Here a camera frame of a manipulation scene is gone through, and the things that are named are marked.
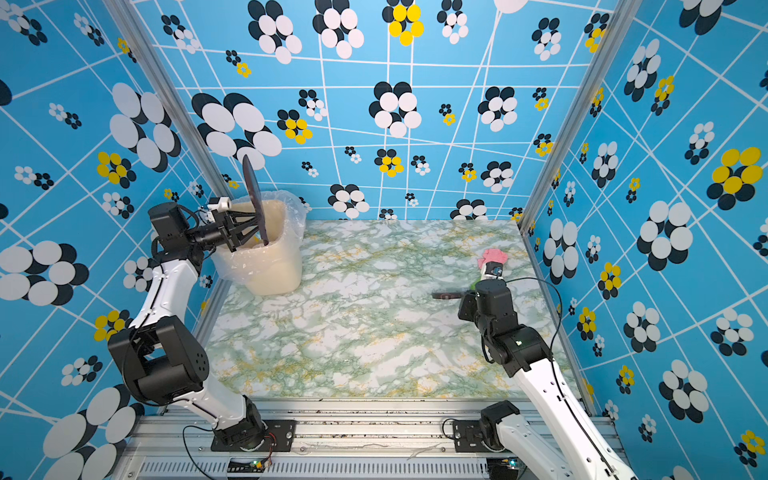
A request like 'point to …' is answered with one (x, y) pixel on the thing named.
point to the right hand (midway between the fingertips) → (473, 293)
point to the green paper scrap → (473, 286)
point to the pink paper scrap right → (493, 255)
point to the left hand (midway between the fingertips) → (261, 220)
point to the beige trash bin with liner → (275, 268)
